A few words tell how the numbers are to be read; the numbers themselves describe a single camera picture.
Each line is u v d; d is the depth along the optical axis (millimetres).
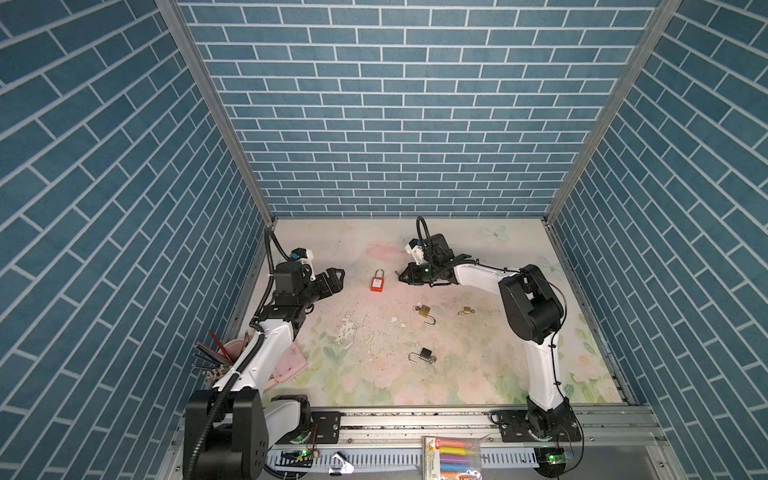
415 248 933
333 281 768
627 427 754
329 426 727
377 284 992
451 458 693
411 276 873
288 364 817
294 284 632
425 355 846
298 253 753
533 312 557
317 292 745
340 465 688
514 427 734
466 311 954
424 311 945
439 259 806
